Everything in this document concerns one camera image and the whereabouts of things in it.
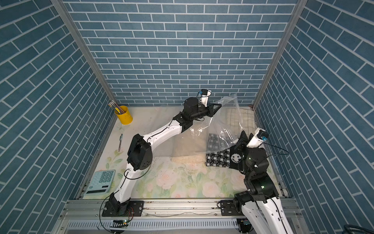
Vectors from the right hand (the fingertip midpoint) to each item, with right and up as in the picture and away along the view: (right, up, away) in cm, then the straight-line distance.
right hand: (247, 133), depth 67 cm
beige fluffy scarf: (-21, -17, +19) cm, 33 cm away
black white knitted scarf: (-11, -16, +21) cm, 29 cm away
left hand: (-8, +13, +11) cm, 19 cm away
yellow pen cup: (-76, +8, +38) cm, 85 cm away
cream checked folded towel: (+8, +6, +39) cm, 40 cm away
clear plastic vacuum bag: (-10, +2, +8) cm, 13 cm away
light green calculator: (-77, -29, +13) cm, 84 cm away
